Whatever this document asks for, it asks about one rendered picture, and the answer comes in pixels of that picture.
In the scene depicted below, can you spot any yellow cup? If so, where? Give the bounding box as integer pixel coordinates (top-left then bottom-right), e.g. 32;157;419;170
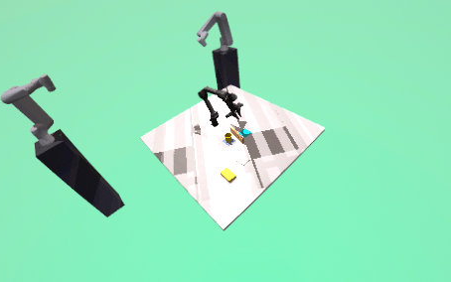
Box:
225;133;232;143

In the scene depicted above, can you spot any yellow flat bar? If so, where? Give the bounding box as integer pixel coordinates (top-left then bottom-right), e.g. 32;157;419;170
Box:
221;168;236;183

